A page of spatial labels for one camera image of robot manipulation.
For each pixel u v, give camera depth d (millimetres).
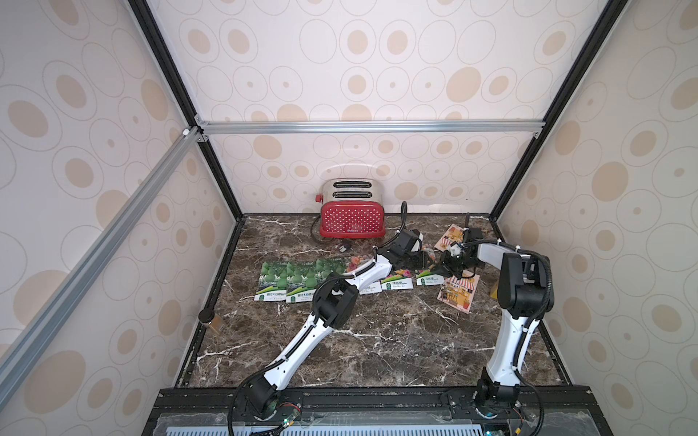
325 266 1031
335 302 679
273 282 979
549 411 735
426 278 991
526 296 567
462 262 897
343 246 1089
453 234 1126
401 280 980
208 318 794
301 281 993
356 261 1054
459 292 960
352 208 1000
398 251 873
